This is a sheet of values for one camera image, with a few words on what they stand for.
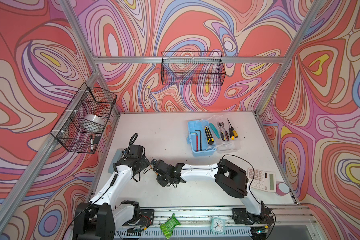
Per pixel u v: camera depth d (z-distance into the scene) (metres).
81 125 0.72
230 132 0.94
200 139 1.03
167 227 0.70
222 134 0.92
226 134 0.92
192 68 0.96
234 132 0.93
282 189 0.77
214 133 0.98
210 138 0.93
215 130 0.98
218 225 0.69
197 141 1.02
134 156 0.66
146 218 0.72
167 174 0.67
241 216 0.73
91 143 0.72
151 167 0.72
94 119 0.73
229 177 0.55
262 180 0.84
